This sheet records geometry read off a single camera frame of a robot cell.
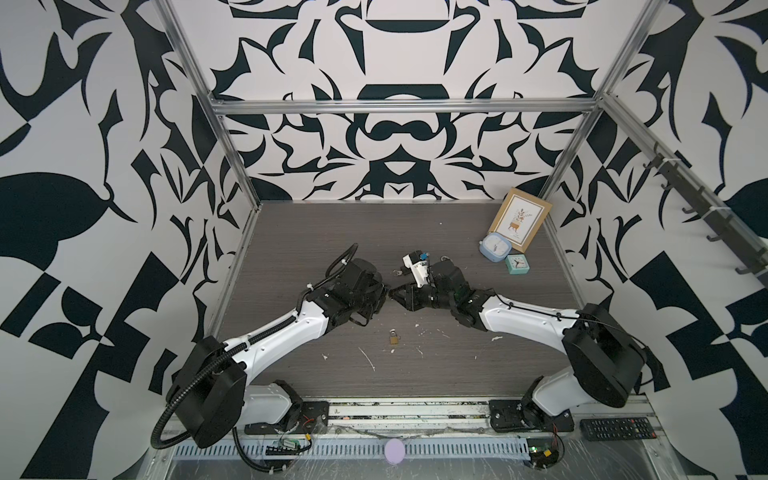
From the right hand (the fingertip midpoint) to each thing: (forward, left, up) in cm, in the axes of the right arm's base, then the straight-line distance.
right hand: (391, 293), depth 81 cm
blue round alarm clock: (+23, -36, -12) cm, 45 cm away
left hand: (+2, -1, +2) cm, 3 cm away
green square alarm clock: (+17, -42, -13) cm, 48 cm away
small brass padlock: (-7, -1, -14) cm, 16 cm away
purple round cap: (-34, 0, -5) cm, 34 cm away
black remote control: (-29, -56, -14) cm, 65 cm away
